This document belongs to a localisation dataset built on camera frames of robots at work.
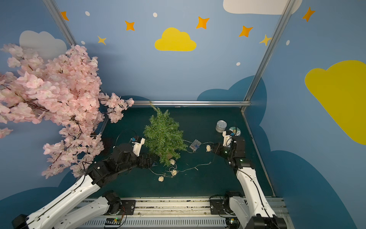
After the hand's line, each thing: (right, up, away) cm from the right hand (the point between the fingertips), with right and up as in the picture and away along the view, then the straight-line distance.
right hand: (214, 143), depth 82 cm
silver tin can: (+10, +9, +22) cm, 26 cm away
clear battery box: (-10, -3, +8) cm, 13 cm away
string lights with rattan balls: (-24, -17, +4) cm, 30 cm away
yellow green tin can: (+20, +6, +21) cm, 30 cm away
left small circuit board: (-55, -39, -9) cm, 68 cm away
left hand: (-35, -4, -8) cm, 36 cm away
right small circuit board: (+8, -40, -9) cm, 42 cm away
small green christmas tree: (-28, +5, -11) cm, 31 cm away
